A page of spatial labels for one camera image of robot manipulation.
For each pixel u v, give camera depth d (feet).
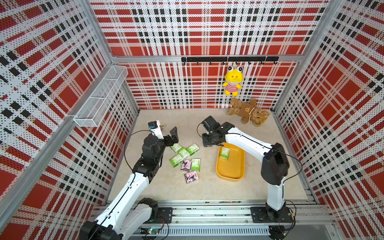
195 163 2.97
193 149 3.14
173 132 2.44
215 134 2.09
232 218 2.39
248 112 3.63
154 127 2.06
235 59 2.90
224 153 3.05
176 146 3.19
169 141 2.22
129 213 1.84
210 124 2.26
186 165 2.91
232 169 2.93
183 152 3.12
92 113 2.29
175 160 2.98
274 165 1.60
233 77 2.99
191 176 2.77
